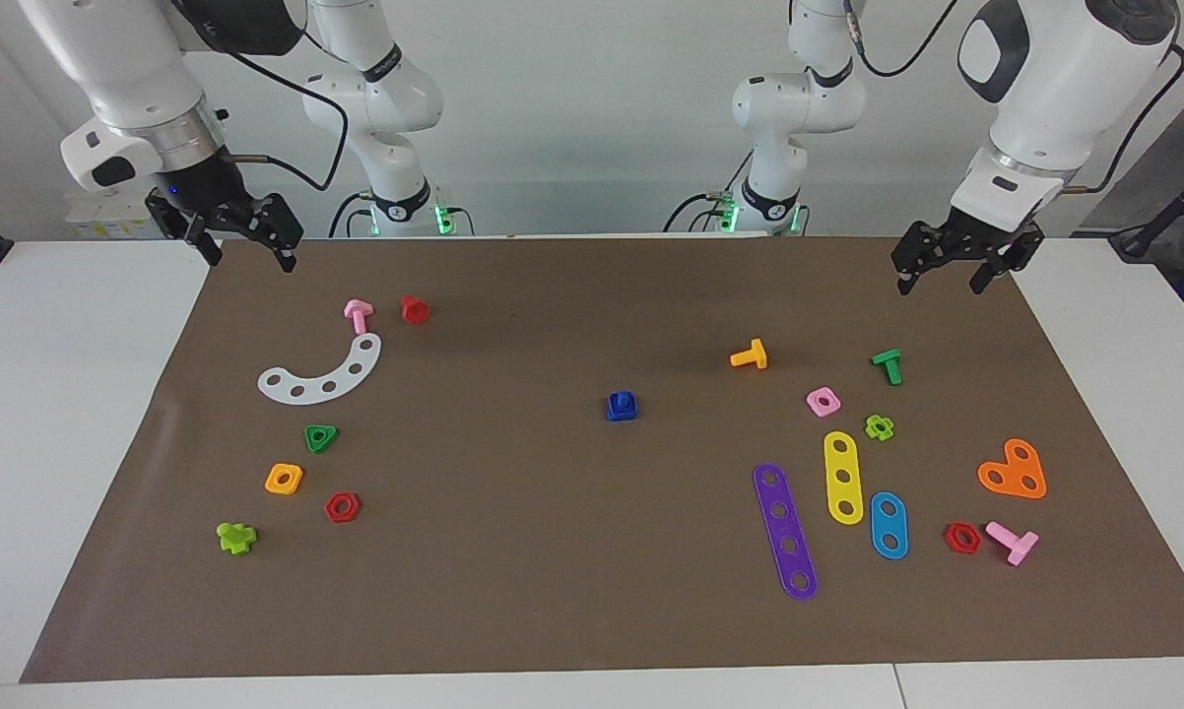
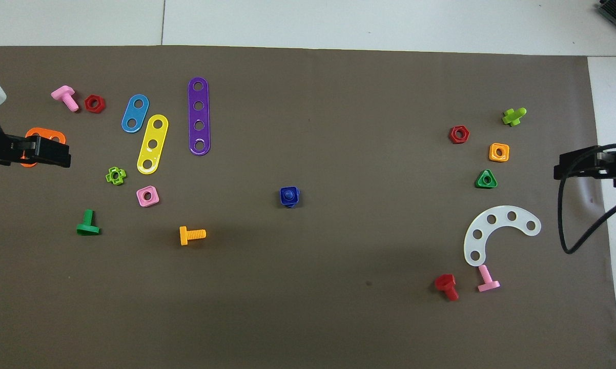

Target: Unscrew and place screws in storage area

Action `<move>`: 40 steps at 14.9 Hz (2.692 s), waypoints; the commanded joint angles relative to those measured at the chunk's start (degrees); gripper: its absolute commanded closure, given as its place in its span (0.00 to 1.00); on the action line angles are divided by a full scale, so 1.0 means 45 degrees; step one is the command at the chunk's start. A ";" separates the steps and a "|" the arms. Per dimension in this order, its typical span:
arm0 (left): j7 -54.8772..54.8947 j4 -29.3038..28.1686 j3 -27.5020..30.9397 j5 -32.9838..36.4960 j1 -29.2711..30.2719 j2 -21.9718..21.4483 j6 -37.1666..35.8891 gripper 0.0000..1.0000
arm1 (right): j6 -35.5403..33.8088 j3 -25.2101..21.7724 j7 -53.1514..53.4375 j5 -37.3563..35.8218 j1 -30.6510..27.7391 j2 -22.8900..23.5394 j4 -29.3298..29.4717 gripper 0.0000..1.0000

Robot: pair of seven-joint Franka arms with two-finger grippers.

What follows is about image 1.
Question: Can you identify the white box with labels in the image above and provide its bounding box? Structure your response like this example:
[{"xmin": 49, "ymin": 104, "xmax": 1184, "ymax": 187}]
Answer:
[{"xmin": 65, "ymin": 187, "xmax": 164, "ymax": 240}]

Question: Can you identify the black stand with pole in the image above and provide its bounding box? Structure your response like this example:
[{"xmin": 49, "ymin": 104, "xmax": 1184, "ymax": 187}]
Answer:
[{"xmin": 1109, "ymin": 153, "xmax": 1184, "ymax": 262}]

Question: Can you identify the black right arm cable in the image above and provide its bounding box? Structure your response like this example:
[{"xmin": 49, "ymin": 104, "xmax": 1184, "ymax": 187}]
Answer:
[{"xmin": 223, "ymin": 44, "xmax": 349, "ymax": 193}]

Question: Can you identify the brown paper table mat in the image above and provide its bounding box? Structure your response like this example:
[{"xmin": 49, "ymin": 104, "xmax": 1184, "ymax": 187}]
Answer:
[{"xmin": 19, "ymin": 234, "xmax": 1184, "ymax": 684}]

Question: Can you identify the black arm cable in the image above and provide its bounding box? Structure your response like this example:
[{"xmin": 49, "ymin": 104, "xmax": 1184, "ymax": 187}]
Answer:
[
  {"xmin": 843, "ymin": 0, "xmax": 1184, "ymax": 195},
  {"xmin": 223, "ymin": 44, "xmax": 349, "ymax": 193}
]

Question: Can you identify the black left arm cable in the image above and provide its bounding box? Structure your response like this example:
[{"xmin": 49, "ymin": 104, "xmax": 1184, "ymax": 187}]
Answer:
[{"xmin": 843, "ymin": 0, "xmax": 1184, "ymax": 195}]

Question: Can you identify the black base cable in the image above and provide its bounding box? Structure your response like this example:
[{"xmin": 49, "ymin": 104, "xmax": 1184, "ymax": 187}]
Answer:
[
  {"xmin": 329, "ymin": 192, "xmax": 376, "ymax": 239},
  {"xmin": 663, "ymin": 192, "xmax": 741, "ymax": 234}
]

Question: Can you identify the white curved five-hole plate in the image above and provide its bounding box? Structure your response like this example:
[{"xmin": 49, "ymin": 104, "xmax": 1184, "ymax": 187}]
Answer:
[{"xmin": 257, "ymin": 333, "xmax": 383, "ymax": 406}]

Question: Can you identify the orange heart three-hole plate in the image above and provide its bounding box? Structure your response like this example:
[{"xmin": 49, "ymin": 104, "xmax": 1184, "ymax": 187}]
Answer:
[{"xmin": 977, "ymin": 438, "xmax": 1048, "ymax": 500}]

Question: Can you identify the black left base cable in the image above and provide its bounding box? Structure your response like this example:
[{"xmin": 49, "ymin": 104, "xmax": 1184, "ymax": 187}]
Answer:
[{"xmin": 663, "ymin": 192, "xmax": 741, "ymax": 234}]

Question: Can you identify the blue two-hole plate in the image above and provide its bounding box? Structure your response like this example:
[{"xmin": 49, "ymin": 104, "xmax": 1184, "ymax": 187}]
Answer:
[{"xmin": 869, "ymin": 491, "xmax": 910, "ymax": 560}]

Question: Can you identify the black right base cable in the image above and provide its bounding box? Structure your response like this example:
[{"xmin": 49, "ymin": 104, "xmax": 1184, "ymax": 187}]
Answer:
[{"xmin": 329, "ymin": 192, "xmax": 376, "ymax": 239}]

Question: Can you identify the yellow three-hole plate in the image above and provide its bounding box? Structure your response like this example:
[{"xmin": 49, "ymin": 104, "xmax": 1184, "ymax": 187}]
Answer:
[{"xmin": 823, "ymin": 430, "xmax": 865, "ymax": 526}]

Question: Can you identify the purple four-hole plate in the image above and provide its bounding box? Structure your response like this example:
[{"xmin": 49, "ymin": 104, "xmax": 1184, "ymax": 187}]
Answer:
[{"xmin": 753, "ymin": 463, "xmax": 820, "ymax": 602}]

